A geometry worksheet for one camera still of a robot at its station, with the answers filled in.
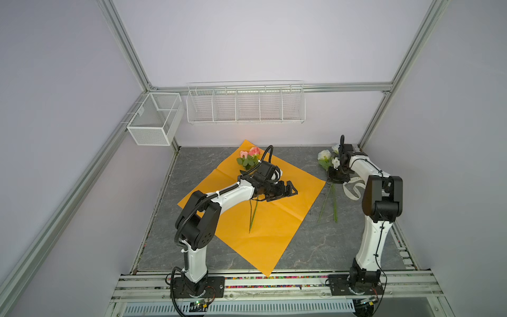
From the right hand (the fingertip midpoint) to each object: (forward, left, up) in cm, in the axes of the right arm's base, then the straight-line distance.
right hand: (332, 180), depth 101 cm
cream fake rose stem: (+16, +1, -1) cm, 16 cm away
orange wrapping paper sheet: (-25, +37, -4) cm, 45 cm away
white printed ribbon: (-5, -7, -2) cm, 9 cm away
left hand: (-15, +24, +9) cm, 29 cm away
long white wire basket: (+29, +45, +28) cm, 60 cm away
